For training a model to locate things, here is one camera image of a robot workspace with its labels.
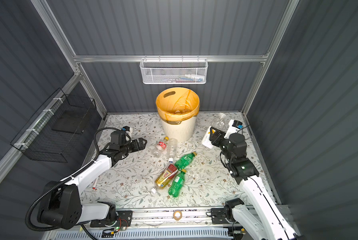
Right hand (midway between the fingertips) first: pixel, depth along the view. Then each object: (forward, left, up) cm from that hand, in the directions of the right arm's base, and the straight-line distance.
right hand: (216, 130), depth 71 cm
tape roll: (-31, +20, -30) cm, 47 cm away
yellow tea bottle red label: (-12, +25, -23) cm, 36 cm away
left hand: (+4, +42, -16) cm, 46 cm away
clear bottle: (+3, -2, +2) cm, 5 cm away
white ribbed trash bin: (+12, +18, -16) cm, 27 cm away
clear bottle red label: (+7, +31, -25) cm, 41 cm away
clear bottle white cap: (+7, +24, -29) cm, 38 cm away
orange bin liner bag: (+34, +21, -14) cm, 42 cm away
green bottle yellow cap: (-19, +21, -25) cm, 37 cm away
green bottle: (-3, +16, -27) cm, 32 cm away
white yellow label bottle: (-4, +5, -3) cm, 7 cm away
